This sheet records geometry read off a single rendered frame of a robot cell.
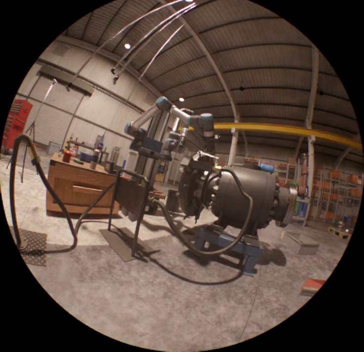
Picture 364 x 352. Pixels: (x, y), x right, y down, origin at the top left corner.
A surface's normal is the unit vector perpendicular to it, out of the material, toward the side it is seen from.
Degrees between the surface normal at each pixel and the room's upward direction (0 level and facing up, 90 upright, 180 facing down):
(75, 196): 90
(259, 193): 80
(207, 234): 90
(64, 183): 90
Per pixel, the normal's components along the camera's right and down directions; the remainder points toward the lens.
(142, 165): 0.50, 0.06
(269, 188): -0.38, -0.54
